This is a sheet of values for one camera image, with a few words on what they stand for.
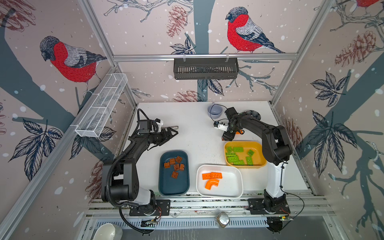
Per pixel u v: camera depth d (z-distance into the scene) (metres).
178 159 0.90
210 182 0.81
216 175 0.83
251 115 1.09
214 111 1.13
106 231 0.62
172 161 0.88
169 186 0.81
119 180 0.43
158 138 0.77
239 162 0.88
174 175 0.83
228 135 0.88
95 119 0.71
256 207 0.73
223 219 0.61
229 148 0.93
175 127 1.07
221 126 0.91
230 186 0.80
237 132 0.87
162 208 0.73
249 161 0.89
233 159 0.88
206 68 1.04
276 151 0.55
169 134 0.80
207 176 0.83
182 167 0.86
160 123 0.85
